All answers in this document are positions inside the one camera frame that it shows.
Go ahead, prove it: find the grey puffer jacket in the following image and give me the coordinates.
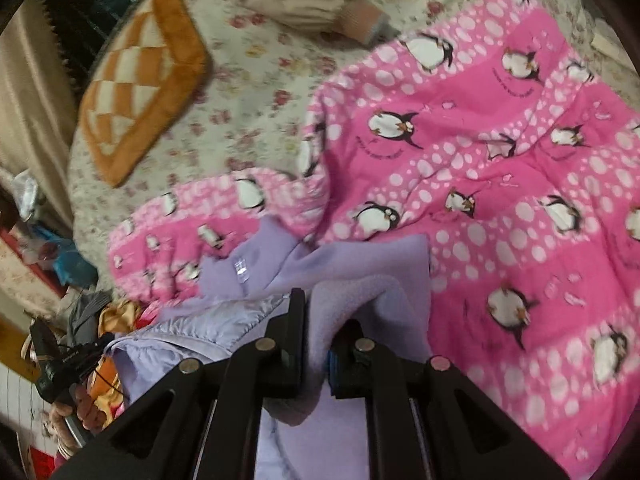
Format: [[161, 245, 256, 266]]
[[67, 291, 115, 347]]

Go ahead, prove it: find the beige curtain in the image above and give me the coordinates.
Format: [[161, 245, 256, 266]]
[[0, 5, 77, 213]]

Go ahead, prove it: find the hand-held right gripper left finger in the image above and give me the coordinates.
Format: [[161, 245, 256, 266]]
[[50, 287, 306, 480]]

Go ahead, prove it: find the orange checkered cushion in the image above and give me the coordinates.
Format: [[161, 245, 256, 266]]
[[79, 0, 212, 188]]

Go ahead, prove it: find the lilac zip-up jacket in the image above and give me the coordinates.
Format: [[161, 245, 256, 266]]
[[107, 215, 433, 480]]

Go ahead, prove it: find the clear plastic bag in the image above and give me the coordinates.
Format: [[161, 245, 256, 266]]
[[9, 169, 42, 222]]

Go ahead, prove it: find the red box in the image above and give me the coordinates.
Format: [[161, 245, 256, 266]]
[[0, 224, 68, 293]]

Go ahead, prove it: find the orange cartoon print cloth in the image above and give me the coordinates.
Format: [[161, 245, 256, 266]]
[[85, 300, 162, 413]]

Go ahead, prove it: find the person's left hand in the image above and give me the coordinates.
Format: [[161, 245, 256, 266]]
[[49, 382, 110, 447]]

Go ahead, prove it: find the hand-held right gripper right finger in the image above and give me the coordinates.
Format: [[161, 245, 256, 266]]
[[327, 317, 571, 480]]

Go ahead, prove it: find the pink penguin print blanket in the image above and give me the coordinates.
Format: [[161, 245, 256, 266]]
[[107, 0, 640, 476]]

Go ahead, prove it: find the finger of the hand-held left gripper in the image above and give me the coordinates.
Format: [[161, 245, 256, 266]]
[[59, 332, 117, 365]]

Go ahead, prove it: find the floral bedspread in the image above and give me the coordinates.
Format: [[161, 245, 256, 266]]
[[67, 0, 640, 273]]

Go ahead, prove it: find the blue plastic bag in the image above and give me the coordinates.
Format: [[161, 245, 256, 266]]
[[37, 229, 99, 287]]

